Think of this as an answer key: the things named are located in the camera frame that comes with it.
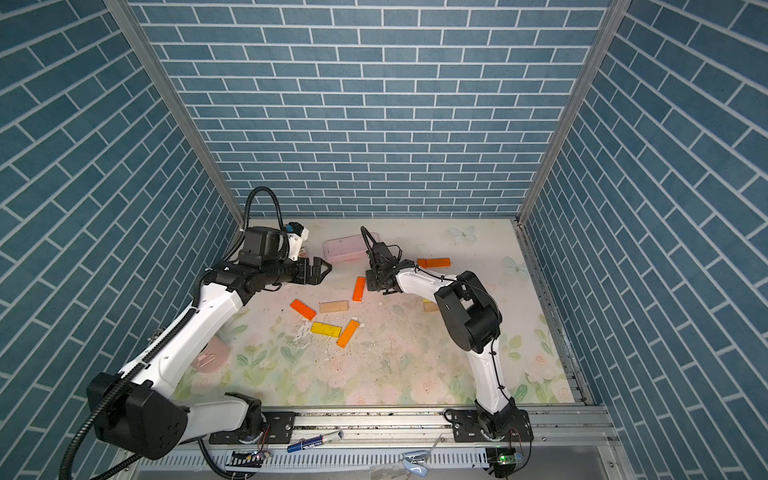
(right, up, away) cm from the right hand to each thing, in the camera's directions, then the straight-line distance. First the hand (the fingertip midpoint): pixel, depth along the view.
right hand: (374, 280), depth 99 cm
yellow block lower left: (-14, -14, -10) cm, 22 cm away
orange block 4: (-7, -15, -9) cm, 19 cm away
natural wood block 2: (-13, -8, -3) cm, 15 cm away
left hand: (-11, +7, -20) cm, 24 cm away
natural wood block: (+19, -8, -2) cm, 21 cm away
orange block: (+21, +6, +9) cm, 24 cm away
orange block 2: (-5, -3, 0) cm, 6 cm away
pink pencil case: (-11, +10, +9) cm, 18 cm away
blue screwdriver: (-13, -35, -28) cm, 47 cm away
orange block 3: (-23, -9, -3) cm, 25 cm away
